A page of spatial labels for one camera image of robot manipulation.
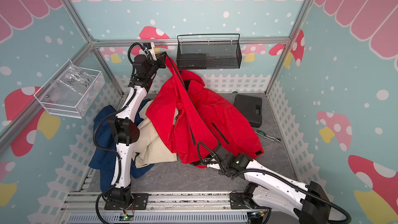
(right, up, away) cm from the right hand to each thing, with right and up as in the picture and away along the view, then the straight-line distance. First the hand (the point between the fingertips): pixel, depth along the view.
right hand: (222, 159), depth 81 cm
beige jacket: (-39, +5, +5) cm, 40 cm away
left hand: (-32, +58, +7) cm, 67 cm away
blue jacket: (-62, +5, 0) cm, 63 cm away
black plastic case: (+23, +27, +24) cm, 43 cm away
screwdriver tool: (+33, +7, +14) cm, 36 cm away
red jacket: (-13, +20, +8) cm, 25 cm away
